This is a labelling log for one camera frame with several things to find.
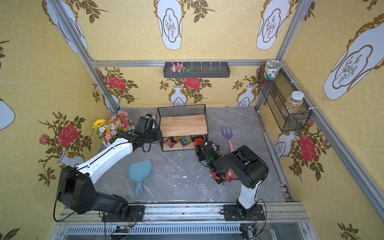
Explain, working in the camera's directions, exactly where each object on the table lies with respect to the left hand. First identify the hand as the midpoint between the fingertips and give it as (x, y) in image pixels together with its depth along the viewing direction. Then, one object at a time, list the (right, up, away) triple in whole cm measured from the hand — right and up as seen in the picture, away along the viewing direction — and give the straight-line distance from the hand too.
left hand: (156, 132), depth 87 cm
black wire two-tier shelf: (+15, +3, +6) cm, 16 cm away
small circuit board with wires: (-13, -46, -14) cm, 50 cm away
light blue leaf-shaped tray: (-11, -24, +2) cm, 26 cm away
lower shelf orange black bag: (+11, -5, +14) cm, 18 cm away
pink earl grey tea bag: (+43, -25, -1) cm, 49 cm away
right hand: (+24, -7, +9) cm, 27 cm away
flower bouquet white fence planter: (-27, +2, 0) cm, 27 cm away
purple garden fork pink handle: (+47, -3, +18) cm, 50 cm away
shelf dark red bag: (+5, -7, +11) cm, 14 cm away
